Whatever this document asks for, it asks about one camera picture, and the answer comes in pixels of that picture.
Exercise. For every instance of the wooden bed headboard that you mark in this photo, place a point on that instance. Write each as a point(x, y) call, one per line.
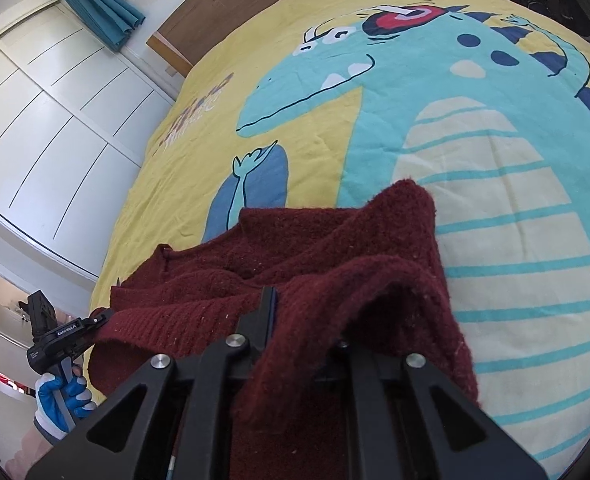
point(235, 5)

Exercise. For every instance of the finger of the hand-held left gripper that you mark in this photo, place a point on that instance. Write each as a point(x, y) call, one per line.
point(102, 317)

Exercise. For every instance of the dark red knit sweater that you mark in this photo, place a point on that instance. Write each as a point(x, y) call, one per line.
point(295, 265)

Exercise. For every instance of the white wardrobe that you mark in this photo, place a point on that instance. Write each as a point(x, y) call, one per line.
point(55, 135)

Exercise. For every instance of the yellow dinosaur printed blanket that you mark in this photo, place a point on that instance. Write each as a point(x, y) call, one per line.
point(475, 160)

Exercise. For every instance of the person's left hand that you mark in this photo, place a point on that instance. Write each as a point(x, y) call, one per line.
point(50, 405)

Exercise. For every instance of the person's left forearm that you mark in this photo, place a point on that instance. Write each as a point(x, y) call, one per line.
point(30, 452)

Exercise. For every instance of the red object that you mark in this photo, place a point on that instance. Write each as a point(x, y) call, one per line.
point(10, 382)

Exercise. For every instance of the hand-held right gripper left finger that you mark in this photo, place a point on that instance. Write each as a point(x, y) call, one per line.
point(273, 305)

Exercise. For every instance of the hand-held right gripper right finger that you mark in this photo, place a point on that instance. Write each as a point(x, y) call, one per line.
point(362, 367)

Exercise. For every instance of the short teal curtain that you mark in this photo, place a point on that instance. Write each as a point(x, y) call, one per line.
point(102, 5)

